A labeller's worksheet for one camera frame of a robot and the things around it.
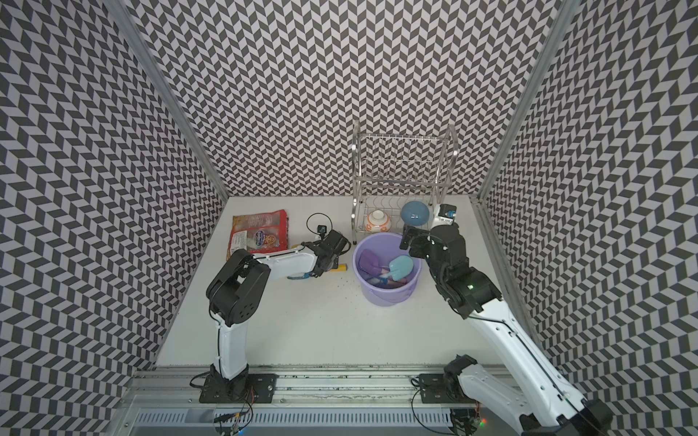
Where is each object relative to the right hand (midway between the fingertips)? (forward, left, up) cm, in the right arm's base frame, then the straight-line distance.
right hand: (420, 234), depth 72 cm
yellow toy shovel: (+4, +24, -25) cm, 34 cm away
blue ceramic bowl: (+26, -5, -21) cm, 34 cm away
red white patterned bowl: (+20, +10, -18) cm, 29 cm away
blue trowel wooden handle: (-3, +4, -22) cm, 22 cm away
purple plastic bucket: (+4, +13, -18) cm, 23 cm away
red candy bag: (+18, +56, -22) cm, 63 cm away
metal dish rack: (+19, +4, +3) cm, 20 cm away
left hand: (+9, +33, -26) cm, 43 cm away
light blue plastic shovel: (0, +4, -18) cm, 18 cm away
